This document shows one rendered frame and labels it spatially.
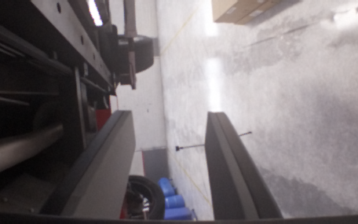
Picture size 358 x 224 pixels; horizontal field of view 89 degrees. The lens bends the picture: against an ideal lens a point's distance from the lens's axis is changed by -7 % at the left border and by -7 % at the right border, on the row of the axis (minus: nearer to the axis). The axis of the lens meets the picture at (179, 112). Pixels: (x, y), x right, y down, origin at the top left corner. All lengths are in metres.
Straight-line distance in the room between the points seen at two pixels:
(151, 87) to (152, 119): 1.51
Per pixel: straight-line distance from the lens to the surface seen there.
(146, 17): 10.01
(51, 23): 0.32
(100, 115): 0.71
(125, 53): 1.65
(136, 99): 9.27
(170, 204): 7.47
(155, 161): 9.77
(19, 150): 0.53
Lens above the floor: 1.54
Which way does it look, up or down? 14 degrees down
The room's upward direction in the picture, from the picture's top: 95 degrees counter-clockwise
